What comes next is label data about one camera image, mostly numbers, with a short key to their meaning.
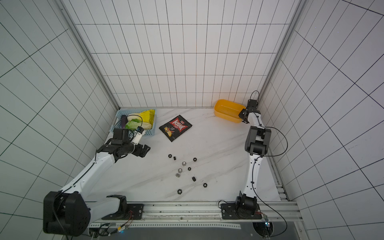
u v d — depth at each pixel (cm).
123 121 107
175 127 107
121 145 63
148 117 101
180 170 86
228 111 118
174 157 92
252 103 92
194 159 91
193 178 83
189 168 87
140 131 75
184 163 89
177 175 85
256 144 65
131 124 98
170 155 92
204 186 81
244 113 86
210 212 74
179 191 79
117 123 103
